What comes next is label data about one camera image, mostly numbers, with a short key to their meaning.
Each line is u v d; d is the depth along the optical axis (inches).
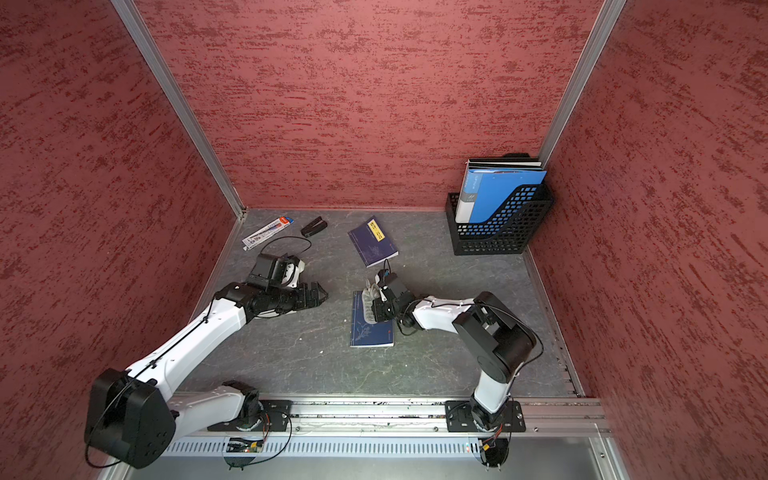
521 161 39.3
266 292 24.9
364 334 34.4
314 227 44.7
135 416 15.2
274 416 29.2
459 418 28.8
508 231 38.4
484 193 37.3
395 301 28.5
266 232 44.6
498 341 18.4
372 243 43.3
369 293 35.5
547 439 29.9
